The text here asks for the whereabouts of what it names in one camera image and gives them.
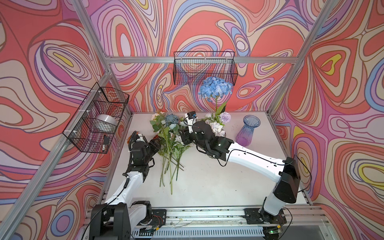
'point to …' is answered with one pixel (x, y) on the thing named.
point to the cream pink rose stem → (159, 119)
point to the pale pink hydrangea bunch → (217, 128)
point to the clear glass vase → (222, 133)
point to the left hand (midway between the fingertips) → (159, 139)
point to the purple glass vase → (244, 135)
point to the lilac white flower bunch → (170, 148)
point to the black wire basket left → (94, 126)
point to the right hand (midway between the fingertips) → (183, 132)
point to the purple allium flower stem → (225, 117)
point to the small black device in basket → (106, 140)
